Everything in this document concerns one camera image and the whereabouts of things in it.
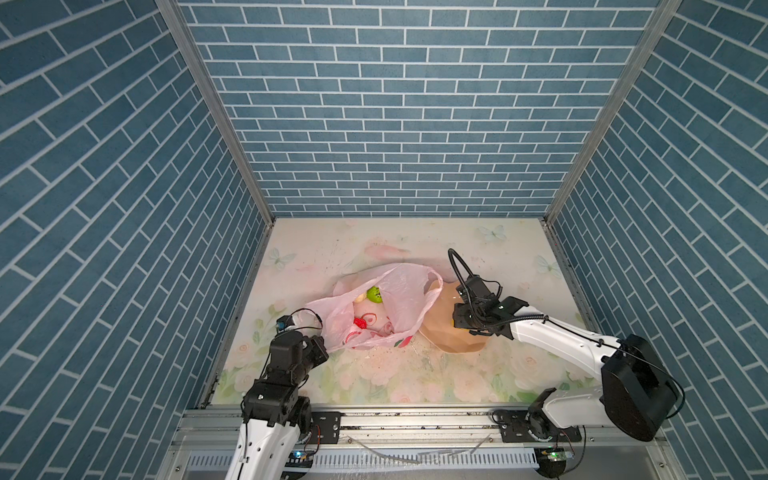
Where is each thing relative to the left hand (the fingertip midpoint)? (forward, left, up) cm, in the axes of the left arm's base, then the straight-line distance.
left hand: (326, 338), depth 81 cm
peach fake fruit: (+10, -13, -8) cm, 18 cm away
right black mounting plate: (-21, -48, -7) cm, 53 cm away
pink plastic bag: (+14, -22, +3) cm, 26 cm away
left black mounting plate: (-19, -2, -8) cm, 21 cm away
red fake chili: (+6, -9, -4) cm, 11 cm away
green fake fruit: (+14, -13, -1) cm, 19 cm away
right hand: (+8, -37, -1) cm, 38 cm away
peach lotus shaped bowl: (+6, -33, -8) cm, 34 cm away
